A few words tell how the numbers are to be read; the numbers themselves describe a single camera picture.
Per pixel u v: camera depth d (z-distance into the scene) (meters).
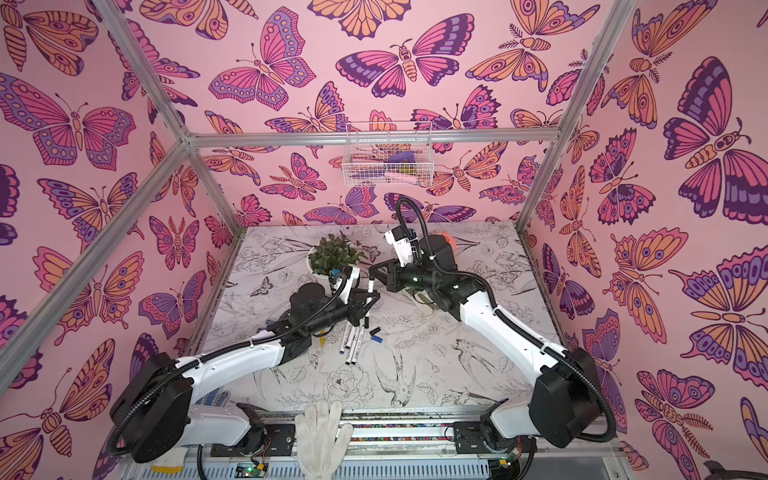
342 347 0.88
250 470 0.72
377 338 0.91
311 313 0.61
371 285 0.75
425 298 1.00
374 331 0.92
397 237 0.67
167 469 0.70
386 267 0.69
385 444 0.73
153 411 0.42
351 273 0.69
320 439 0.74
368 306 0.75
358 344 0.90
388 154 0.96
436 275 0.59
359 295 0.70
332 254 0.90
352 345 0.89
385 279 0.70
